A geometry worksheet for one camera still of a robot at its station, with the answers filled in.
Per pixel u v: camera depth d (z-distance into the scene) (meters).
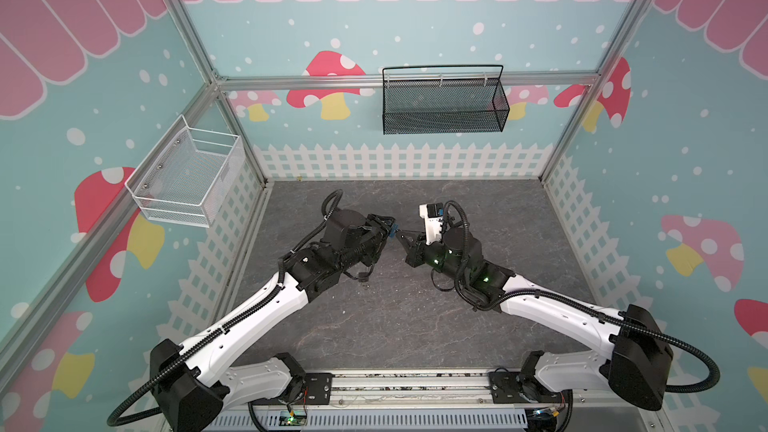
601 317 0.44
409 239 0.71
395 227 0.73
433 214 0.63
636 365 0.39
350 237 0.53
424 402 0.73
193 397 0.37
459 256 0.55
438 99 0.94
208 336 0.41
